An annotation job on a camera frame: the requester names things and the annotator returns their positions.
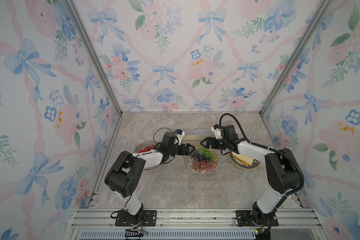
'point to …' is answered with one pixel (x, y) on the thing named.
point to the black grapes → (197, 155)
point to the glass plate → (152, 158)
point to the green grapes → (207, 152)
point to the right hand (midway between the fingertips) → (207, 142)
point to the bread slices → (243, 159)
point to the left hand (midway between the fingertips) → (191, 147)
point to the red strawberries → (146, 148)
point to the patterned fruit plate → (202, 160)
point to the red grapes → (203, 165)
